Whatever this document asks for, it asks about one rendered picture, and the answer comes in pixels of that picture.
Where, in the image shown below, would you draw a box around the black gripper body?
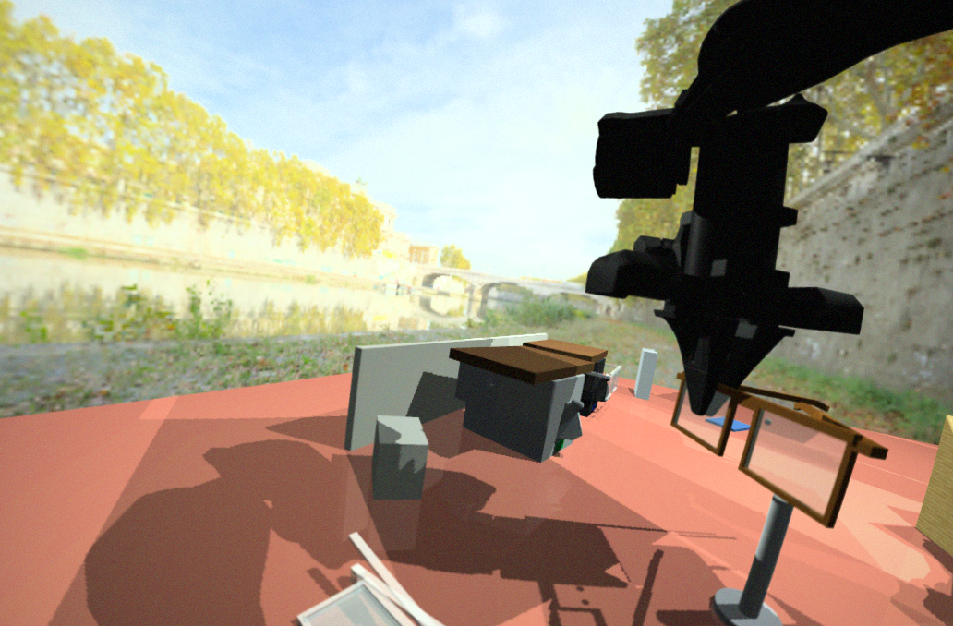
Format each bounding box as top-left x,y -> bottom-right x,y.
585,183 -> 864,335

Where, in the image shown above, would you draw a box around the brown tortoiseshell glasses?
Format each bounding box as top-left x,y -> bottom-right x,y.
670,371 -> 888,529

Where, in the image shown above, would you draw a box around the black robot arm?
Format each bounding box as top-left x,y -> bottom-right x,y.
592,0 -> 953,199

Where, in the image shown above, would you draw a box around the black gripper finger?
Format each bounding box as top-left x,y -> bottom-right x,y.
654,309 -> 740,416
719,321 -> 795,390

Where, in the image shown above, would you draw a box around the pale grey flat panel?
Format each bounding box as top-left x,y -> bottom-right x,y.
344,333 -> 547,451

